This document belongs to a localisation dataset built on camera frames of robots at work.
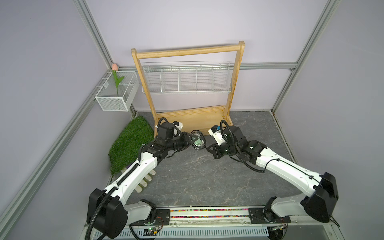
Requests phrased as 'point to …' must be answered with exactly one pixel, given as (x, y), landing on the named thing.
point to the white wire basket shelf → (189, 77)
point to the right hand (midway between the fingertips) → (207, 148)
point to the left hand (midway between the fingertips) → (197, 140)
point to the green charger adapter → (198, 142)
